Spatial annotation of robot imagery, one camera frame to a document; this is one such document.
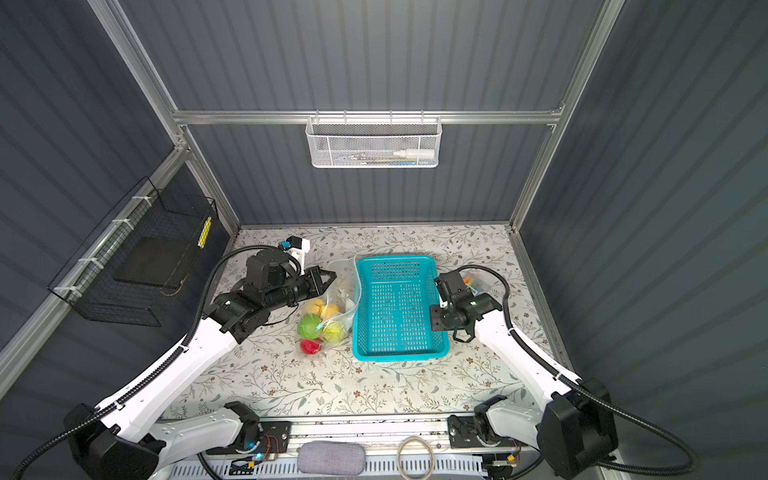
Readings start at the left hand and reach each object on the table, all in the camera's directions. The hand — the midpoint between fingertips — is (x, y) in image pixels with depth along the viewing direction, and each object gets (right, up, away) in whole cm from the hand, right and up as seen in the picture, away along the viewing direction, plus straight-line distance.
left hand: (338, 274), depth 72 cm
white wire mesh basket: (+6, +52, +52) cm, 74 cm away
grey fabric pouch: (-1, -42, -4) cm, 42 cm away
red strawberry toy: (-10, -21, +12) cm, 26 cm away
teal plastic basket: (+13, -13, +24) cm, 31 cm away
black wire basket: (-51, -1, -11) cm, 52 cm away
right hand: (+28, -13, +11) cm, 33 cm away
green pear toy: (-3, -17, +9) cm, 20 cm away
